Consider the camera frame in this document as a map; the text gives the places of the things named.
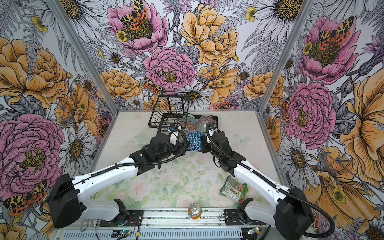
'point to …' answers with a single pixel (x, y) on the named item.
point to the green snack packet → (233, 190)
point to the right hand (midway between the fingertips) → (202, 141)
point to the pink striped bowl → (207, 118)
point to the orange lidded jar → (194, 212)
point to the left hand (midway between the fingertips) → (183, 143)
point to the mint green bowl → (190, 117)
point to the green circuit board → (120, 233)
